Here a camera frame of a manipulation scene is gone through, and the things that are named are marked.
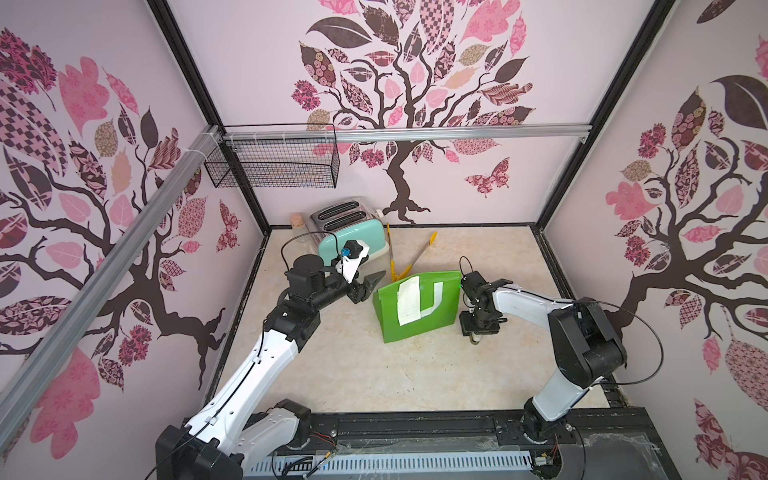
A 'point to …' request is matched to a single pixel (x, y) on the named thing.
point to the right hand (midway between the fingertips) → (472, 328)
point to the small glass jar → (297, 223)
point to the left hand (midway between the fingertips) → (374, 269)
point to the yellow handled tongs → (405, 272)
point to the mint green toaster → (353, 220)
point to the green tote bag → (440, 295)
